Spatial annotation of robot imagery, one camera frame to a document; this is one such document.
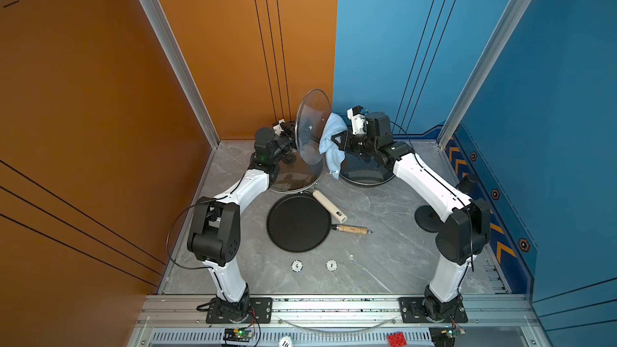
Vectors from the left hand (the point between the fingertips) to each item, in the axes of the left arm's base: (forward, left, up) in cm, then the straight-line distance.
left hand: (315, 116), depth 77 cm
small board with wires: (-54, -41, -36) cm, 77 cm away
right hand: (-2, -6, -8) cm, 10 cm away
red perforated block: (-56, -24, -35) cm, 70 cm away
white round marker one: (-35, -6, -37) cm, 51 cm away
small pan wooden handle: (-20, +6, -36) cm, 42 cm away
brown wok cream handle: (-1, +6, -29) cm, 29 cm away
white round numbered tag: (-57, +7, -30) cm, 65 cm away
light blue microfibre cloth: (-7, -7, -10) cm, 14 cm away
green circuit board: (-55, +22, -38) cm, 70 cm away
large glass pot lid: (-7, +3, -5) cm, 10 cm away
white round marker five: (-36, +6, -37) cm, 52 cm away
